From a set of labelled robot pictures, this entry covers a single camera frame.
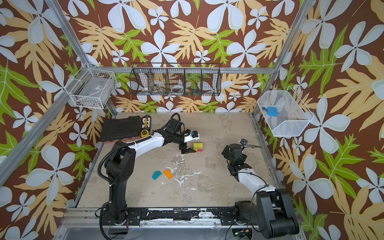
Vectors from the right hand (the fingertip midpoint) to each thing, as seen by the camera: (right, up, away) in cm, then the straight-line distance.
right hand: (231, 148), depth 90 cm
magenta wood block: (-19, -2, +5) cm, 20 cm away
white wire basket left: (-83, +36, -4) cm, 91 cm away
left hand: (-23, +5, +1) cm, 24 cm away
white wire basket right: (+29, +19, -12) cm, 37 cm away
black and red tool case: (-78, +13, +20) cm, 82 cm away
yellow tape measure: (-58, +9, +14) cm, 60 cm away
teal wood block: (-46, -16, -2) cm, 48 cm away
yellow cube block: (-19, +1, +3) cm, 19 cm away
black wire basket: (-35, +45, +7) cm, 57 cm away
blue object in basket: (+23, +22, -5) cm, 32 cm away
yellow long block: (-22, +1, +3) cm, 22 cm away
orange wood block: (-39, -15, -2) cm, 41 cm away
